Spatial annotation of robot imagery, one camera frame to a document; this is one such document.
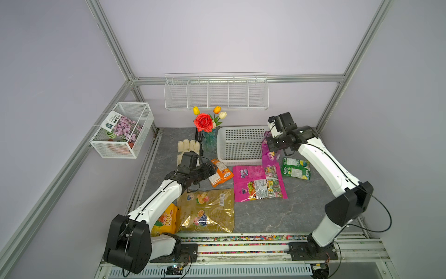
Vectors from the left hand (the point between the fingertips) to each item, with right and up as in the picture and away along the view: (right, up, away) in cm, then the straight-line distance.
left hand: (212, 171), depth 84 cm
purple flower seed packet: (-38, +21, -10) cm, 44 cm away
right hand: (+29, +15, -2) cm, 32 cm away
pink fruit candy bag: (+23, -7, +7) cm, 25 cm away
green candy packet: (+46, 0, +12) cm, 48 cm away
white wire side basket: (-43, +12, -10) cm, 46 cm away
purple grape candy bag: (+28, +6, -1) cm, 28 cm away
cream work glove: (-20, +12, +27) cm, 36 cm away
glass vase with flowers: (-1, +22, -12) cm, 25 cm away
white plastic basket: (+15, +13, +28) cm, 34 cm away
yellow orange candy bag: (-20, -22, -7) cm, 30 cm away
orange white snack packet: (+5, -4, +12) cm, 14 cm away
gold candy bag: (-3, -18, -3) cm, 19 cm away
